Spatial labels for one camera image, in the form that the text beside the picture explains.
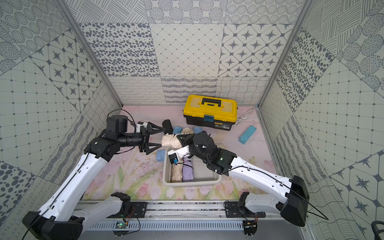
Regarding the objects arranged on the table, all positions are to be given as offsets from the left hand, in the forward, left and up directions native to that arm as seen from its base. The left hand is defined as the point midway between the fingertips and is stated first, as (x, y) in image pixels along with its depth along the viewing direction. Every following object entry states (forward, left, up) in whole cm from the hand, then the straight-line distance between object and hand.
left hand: (162, 133), depth 65 cm
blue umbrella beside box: (+4, +7, -28) cm, 29 cm away
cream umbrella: (-6, -4, -29) cm, 30 cm away
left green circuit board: (-31, +22, -34) cm, 51 cm away
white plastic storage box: (-6, -18, -32) cm, 38 cm away
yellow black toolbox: (+30, -23, -18) cm, 42 cm away
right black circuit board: (-30, -42, -36) cm, 63 cm away
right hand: (+3, -8, -5) cm, 10 cm away
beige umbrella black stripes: (-2, -4, -3) cm, 5 cm away
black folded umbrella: (+29, +8, -31) cm, 43 cm away
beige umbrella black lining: (+18, -8, -22) cm, 29 cm away
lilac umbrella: (-5, -10, -29) cm, 31 cm away
